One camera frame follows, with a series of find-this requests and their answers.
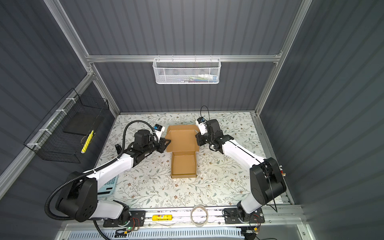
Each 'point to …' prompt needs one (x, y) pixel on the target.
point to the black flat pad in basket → (81, 123)
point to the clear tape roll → (207, 219)
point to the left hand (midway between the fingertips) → (169, 140)
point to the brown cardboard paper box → (183, 146)
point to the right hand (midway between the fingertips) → (198, 136)
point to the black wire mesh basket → (63, 135)
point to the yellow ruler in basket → (87, 141)
